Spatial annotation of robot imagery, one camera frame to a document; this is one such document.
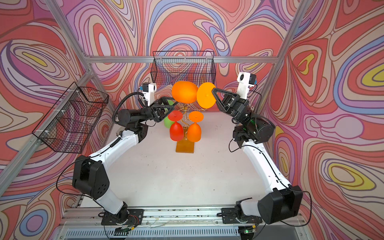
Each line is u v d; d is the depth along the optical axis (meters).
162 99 0.63
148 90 0.55
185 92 0.48
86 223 0.73
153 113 0.54
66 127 0.73
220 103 0.44
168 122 0.90
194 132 0.78
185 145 0.99
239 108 0.42
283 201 0.38
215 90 0.43
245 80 0.43
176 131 0.79
